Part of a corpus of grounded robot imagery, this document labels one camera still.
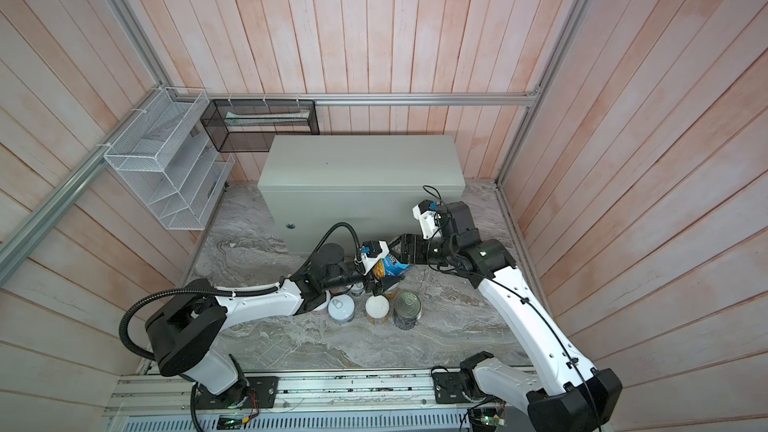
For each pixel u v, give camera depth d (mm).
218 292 489
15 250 511
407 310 777
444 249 591
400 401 730
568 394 372
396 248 686
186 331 444
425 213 650
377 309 807
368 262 665
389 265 701
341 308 817
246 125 1062
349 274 645
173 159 751
